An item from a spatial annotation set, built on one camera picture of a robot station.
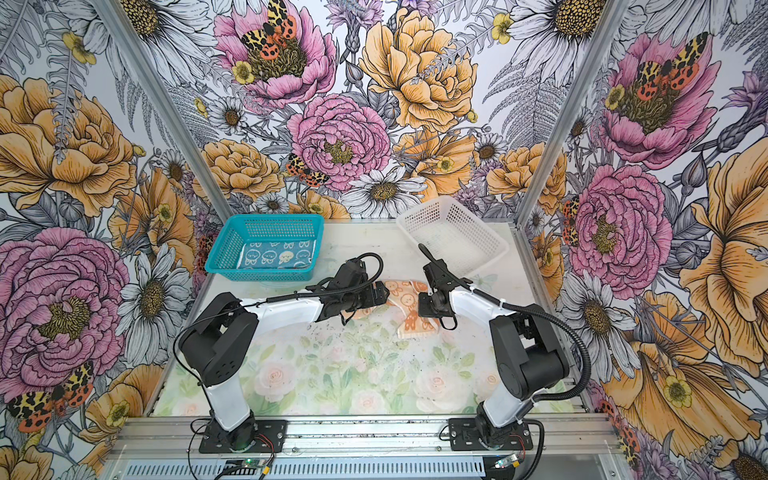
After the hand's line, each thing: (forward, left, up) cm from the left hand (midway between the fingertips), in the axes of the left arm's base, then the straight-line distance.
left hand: (376, 301), depth 93 cm
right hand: (-4, -16, -2) cm, 16 cm away
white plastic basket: (+30, -29, -3) cm, 42 cm away
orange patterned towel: (+2, -8, -2) cm, 9 cm away
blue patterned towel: (+21, +32, -3) cm, 38 cm away
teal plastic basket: (+30, +52, +1) cm, 60 cm away
